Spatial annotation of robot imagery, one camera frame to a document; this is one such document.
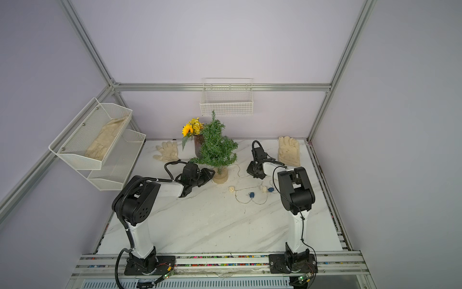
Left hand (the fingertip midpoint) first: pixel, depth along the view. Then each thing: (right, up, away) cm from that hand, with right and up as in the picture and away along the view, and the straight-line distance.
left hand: (214, 174), depth 99 cm
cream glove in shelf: (-47, +15, -23) cm, 54 cm away
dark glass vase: (-9, +19, +1) cm, 21 cm away
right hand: (+23, 0, +4) cm, 23 cm away
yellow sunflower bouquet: (-10, +25, -7) cm, 28 cm away
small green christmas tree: (+5, +13, -22) cm, 26 cm away
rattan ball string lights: (+28, -7, -4) cm, 29 cm away
